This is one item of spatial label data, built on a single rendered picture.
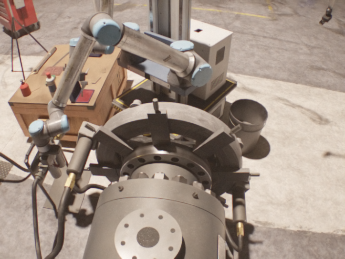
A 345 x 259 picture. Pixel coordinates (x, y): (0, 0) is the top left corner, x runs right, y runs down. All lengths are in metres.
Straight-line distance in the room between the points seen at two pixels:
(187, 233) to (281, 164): 1.54
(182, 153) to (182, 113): 0.18
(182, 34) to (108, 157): 0.94
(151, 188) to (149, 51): 0.67
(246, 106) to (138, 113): 1.31
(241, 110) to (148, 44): 1.22
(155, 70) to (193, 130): 0.86
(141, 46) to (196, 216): 0.80
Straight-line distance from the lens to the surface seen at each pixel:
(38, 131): 1.44
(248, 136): 2.13
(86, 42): 1.37
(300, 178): 2.32
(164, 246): 0.84
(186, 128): 1.14
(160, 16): 1.97
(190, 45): 1.67
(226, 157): 1.28
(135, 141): 1.41
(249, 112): 2.33
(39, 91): 2.38
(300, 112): 2.92
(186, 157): 1.17
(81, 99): 2.11
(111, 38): 1.21
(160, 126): 1.11
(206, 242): 0.97
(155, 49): 1.34
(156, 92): 2.28
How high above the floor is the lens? 1.72
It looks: 45 degrees down
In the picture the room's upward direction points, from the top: straight up
